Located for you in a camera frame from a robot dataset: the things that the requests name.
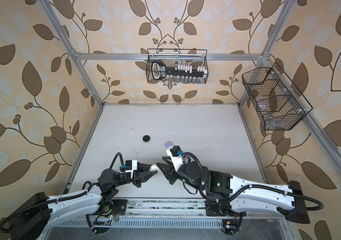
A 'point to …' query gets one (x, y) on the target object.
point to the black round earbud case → (146, 138)
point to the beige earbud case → (154, 167)
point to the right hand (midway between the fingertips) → (160, 163)
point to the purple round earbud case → (168, 144)
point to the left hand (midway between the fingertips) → (155, 169)
